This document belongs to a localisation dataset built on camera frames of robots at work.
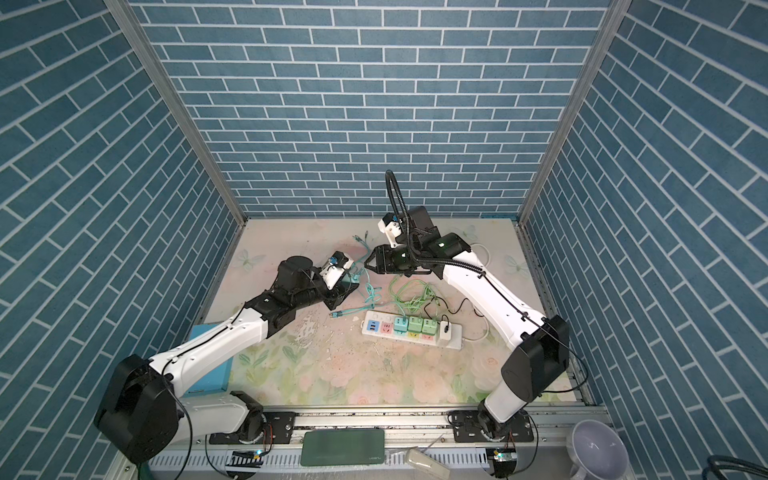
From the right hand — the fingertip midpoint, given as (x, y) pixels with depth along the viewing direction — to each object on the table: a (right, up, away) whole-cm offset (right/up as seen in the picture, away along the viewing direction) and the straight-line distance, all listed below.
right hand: (367, 261), depth 75 cm
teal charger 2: (-4, -5, +4) cm, 7 cm away
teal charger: (+9, -19, +9) cm, 23 cm away
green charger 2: (+17, -19, +9) cm, 27 cm away
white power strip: (+3, -20, +14) cm, 24 cm away
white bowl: (+55, -45, -5) cm, 71 cm away
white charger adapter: (+21, -21, +6) cm, 30 cm away
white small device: (+15, -46, -8) cm, 49 cm away
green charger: (+13, -19, +9) cm, 24 cm away
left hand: (-5, -5, +6) cm, 9 cm away
